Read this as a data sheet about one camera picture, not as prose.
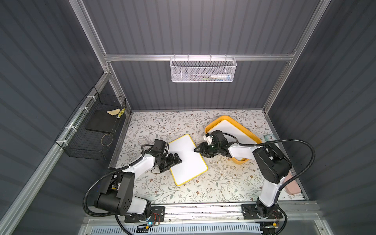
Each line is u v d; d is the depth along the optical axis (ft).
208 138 2.92
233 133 3.33
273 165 1.65
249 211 2.41
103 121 2.53
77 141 2.19
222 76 2.92
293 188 2.60
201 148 2.74
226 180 2.77
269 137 3.34
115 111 2.69
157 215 2.37
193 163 2.89
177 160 2.67
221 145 2.49
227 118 3.58
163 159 2.51
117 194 1.41
